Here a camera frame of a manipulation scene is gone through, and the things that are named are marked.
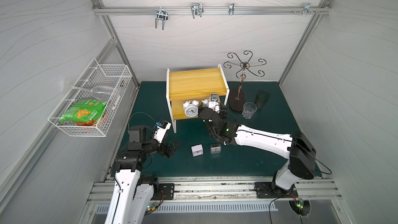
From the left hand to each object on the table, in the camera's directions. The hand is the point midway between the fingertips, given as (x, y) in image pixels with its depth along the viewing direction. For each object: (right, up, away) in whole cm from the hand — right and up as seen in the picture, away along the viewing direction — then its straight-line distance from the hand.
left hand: (172, 139), depth 73 cm
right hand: (+19, +17, +5) cm, 26 cm away
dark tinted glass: (+52, +20, +25) cm, 61 cm away
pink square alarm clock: (+11, -9, +10) cm, 17 cm away
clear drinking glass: (+45, +13, +29) cm, 55 cm away
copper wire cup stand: (+39, +21, +35) cm, 56 cm away
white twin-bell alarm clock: (+9, +15, +5) cm, 18 cm away
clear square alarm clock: (+22, -8, +11) cm, 26 cm away
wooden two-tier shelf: (+5, +26, +2) cm, 27 cm away
